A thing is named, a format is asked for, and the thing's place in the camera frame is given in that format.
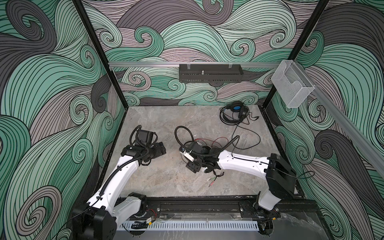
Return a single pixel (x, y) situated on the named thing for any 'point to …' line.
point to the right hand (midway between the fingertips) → (191, 159)
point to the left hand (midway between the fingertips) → (160, 149)
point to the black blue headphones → (235, 112)
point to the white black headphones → (181, 149)
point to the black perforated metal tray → (210, 73)
